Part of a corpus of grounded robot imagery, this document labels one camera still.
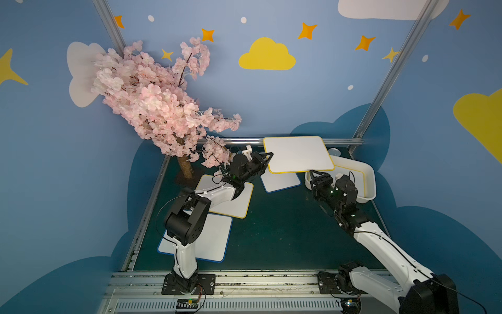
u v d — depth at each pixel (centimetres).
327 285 74
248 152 84
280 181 108
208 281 75
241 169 70
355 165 108
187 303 73
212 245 84
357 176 110
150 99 54
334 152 115
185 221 50
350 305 73
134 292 73
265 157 84
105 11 69
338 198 61
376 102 99
